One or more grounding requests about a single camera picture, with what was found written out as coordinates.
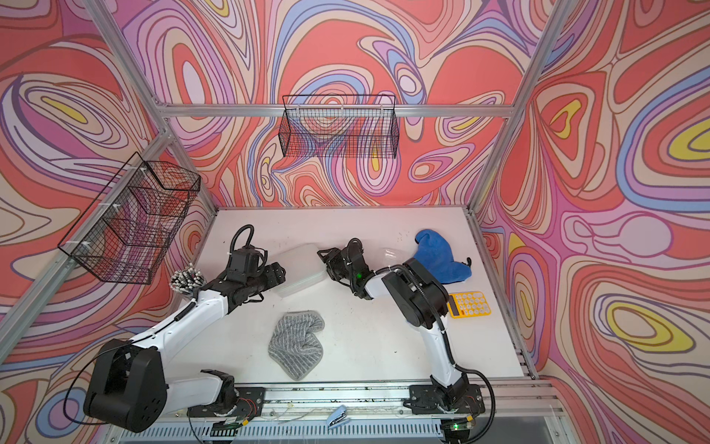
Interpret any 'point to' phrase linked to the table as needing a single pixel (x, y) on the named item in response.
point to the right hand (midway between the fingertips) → (319, 262)
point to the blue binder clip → (338, 414)
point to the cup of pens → (185, 279)
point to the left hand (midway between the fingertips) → (281, 274)
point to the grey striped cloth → (293, 347)
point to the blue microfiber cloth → (434, 251)
